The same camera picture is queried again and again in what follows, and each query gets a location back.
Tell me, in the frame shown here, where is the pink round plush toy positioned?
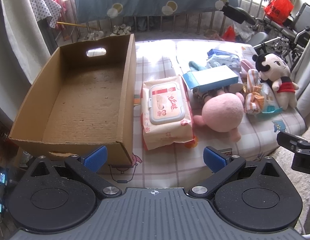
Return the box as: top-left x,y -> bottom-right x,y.
193,90 -> 244,142

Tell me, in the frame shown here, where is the teal pack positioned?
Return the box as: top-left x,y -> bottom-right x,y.
260,82 -> 282,114

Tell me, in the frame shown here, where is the blue white tissue box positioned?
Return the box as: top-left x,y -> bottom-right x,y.
183,65 -> 239,92

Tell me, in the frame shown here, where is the pink mesh sponge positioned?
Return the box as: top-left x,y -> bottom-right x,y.
240,59 -> 255,78

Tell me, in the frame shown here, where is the blue white diaper pack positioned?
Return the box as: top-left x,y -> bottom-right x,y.
207,49 -> 241,72

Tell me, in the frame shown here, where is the brown cardboard box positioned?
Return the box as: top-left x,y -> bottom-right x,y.
9,35 -> 136,166

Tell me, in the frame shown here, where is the checked plastic tablecloth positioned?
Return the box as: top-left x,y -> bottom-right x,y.
99,40 -> 307,189

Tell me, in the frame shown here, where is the pink wet wipes pack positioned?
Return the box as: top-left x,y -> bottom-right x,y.
141,76 -> 195,150

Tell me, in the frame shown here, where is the black-haired boy plush doll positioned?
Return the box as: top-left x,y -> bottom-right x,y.
252,53 -> 299,110

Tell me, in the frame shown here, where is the wheelchair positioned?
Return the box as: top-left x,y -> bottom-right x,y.
220,2 -> 310,69

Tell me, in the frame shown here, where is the grey curtain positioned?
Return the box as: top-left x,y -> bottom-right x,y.
0,0 -> 50,83

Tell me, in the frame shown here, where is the red plastic bag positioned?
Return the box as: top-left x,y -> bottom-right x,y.
264,0 -> 293,24

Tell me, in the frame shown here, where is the white dotted hanging cloth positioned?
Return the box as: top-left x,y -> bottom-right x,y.
30,0 -> 62,29

